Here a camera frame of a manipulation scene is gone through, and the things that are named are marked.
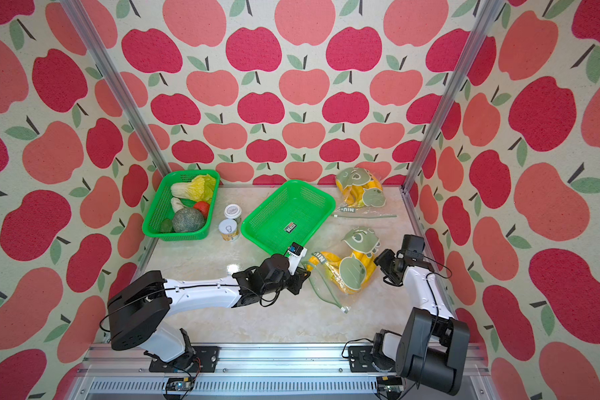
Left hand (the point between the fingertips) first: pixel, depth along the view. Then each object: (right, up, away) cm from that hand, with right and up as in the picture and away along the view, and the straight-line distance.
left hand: (312, 281), depth 80 cm
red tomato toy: (-45, +24, +25) cm, 57 cm away
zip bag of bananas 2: (+9, +1, 0) cm, 9 cm away
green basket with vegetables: (-56, +25, +31) cm, 69 cm away
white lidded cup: (-32, +22, +22) cm, 45 cm away
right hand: (+26, +2, +8) cm, 28 cm away
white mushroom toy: (-60, +26, +30) cm, 72 cm away
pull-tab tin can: (-33, +15, +19) cm, 41 cm away
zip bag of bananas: (+24, +30, +30) cm, 49 cm away
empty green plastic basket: (-8, +21, +31) cm, 38 cm away
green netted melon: (-48, +19, +16) cm, 54 cm away
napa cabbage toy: (-48, +32, +28) cm, 64 cm away
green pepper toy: (-59, +16, +21) cm, 65 cm away
